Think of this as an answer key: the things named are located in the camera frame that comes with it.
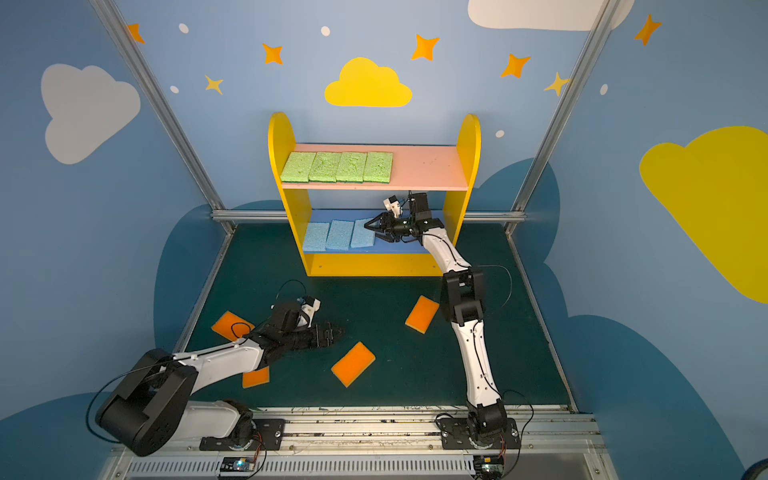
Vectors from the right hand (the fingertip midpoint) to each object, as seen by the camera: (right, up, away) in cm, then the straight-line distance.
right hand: (370, 226), depth 97 cm
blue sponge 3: (-3, -3, +1) cm, 4 cm away
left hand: (-10, -33, -8) cm, 35 cm away
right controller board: (+31, -62, -25) cm, 73 cm away
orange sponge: (-4, -41, -12) cm, 43 cm away
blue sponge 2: (-10, -3, +2) cm, 11 cm away
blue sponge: (-18, -3, +1) cm, 18 cm away
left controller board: (-31, -60, -25) cm, 72 cm away
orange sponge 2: (+17, -29, -1) cm, 34 cm away
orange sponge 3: (-43, -32, -4) cm, 54 cm away
